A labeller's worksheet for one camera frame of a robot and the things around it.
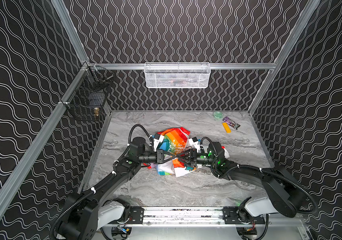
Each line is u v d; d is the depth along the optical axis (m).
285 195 0.43
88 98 0.91
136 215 0.74
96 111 0.82
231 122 1.12
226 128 1.10
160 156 0.67
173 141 0.96
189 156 0.70
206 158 0.70
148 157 0.68
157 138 0.72
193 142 0.76
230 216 0.73
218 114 1.17
